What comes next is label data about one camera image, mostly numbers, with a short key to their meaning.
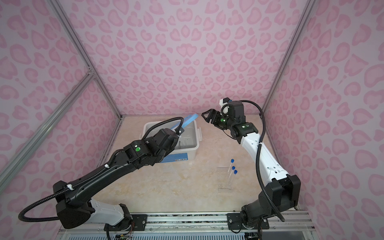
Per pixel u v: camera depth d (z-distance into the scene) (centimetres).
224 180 86
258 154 46
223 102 70
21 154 55
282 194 40
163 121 48
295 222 196
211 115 68
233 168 75
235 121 58
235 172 75
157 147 50
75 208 42
